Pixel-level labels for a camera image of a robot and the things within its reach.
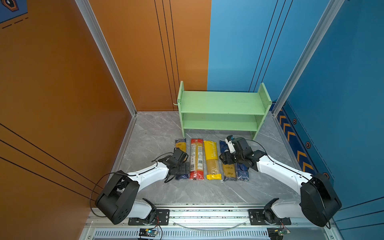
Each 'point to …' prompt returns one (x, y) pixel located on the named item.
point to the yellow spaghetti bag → (212, 166)
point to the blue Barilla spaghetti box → (242, 172)
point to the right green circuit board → (276, 233)
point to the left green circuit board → (148, 232)
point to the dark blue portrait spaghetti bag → (230, 173)
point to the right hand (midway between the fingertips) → (224, 155)
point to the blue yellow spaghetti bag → (182, 176)
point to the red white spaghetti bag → (196, 160)
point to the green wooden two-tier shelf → (223, 111)
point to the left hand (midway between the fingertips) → (182, 167)
